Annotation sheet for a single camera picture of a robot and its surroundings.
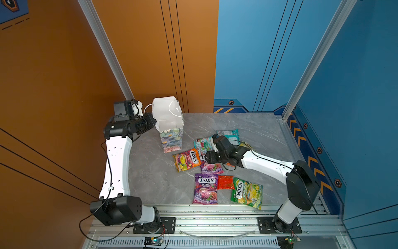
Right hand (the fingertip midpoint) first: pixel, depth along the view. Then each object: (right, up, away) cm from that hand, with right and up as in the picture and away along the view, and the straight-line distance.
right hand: (207, 157), depth 86 cm
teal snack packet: (+17, +12, +20) cm, 29 cm away
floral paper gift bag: (-26, +21, +19) cm, 38 cm away
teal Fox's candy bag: (-3, +5, +14) cm, 15 cm away
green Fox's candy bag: (+21, -18, -5) cm, 28 cm away
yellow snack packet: (+25, +6, +16) cm, 30 cm away
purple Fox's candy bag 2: (-1, -17, -4) cm, 17 cm away
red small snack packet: (+10, -14, 0) cm, 17 cm away
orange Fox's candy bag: (-13, -4, +8) cm, 16 cm away
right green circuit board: (+37, -35, -16) cm, 54 cm away
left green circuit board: (-25, -36, -15) cm, 47 cm away
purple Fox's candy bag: (0, -7, +4) cm, 8 cm away
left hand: (-25, +21, -12) cm, 35 cm away
